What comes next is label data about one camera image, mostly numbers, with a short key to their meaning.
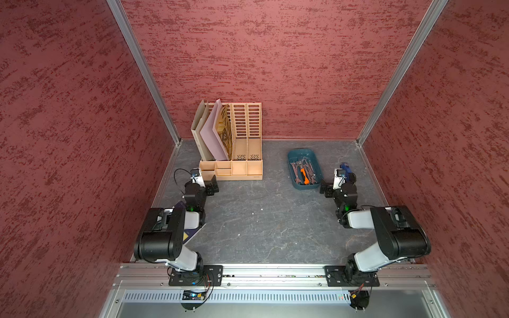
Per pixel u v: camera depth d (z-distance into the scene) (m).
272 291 0.77
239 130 1.18
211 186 0.85
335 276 0.74
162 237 0.44
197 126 0.85
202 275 0.68
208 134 0.89
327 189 0.84
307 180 1.02
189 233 0.83
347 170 1.00
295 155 1.13
